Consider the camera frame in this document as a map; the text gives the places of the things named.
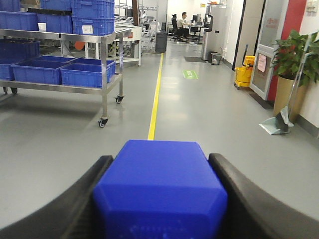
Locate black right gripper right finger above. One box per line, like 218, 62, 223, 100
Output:
208, 152, 319, 239

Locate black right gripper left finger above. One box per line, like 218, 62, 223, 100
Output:
0, 155, 115, 239

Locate blue plastic box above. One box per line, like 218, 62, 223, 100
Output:
92, 139, 229, 239

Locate potted plant with tan pot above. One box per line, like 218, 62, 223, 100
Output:
271, 29, 319, 123

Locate steel rack on castors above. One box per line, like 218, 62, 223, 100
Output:
0, 28, 125, 128

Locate row of blue bins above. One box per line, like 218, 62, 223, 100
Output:
0, 0, 117, 89

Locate white display stand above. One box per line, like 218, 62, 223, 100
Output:
249, 44, 278, 102

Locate yellow mop bucket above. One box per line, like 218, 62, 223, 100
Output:
234, 44, 256, 91

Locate small grey waste basket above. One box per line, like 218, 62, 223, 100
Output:
210, 52, 223, 66

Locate dark floor mat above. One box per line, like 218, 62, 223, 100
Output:
183, 55, 208, 63

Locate steel table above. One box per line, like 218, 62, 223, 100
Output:
84, 26, 143, 67

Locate tall steel cabinet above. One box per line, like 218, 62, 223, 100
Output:
201, 4, 228, 61

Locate dark grey waste bin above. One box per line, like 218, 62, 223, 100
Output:
155, 31, 168, 53

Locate office desk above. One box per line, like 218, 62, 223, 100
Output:
185, 22, 209, 45

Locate person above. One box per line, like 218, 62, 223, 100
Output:
177, 11, 190, 41

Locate black office chair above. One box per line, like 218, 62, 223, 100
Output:
169, 14, 184, 42

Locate pale dustpan with long handle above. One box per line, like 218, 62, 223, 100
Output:
259, 32, 314, 136

